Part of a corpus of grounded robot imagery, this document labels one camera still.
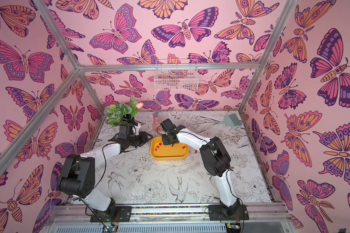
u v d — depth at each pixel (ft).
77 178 1.50
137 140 2.62
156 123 3.46
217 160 1.74
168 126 2.50
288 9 2.30
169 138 2.50
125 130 2.39
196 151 3.18
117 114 2.74
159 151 3.20
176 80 3.47
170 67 3.11
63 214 2.49
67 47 2.74
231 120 3.71
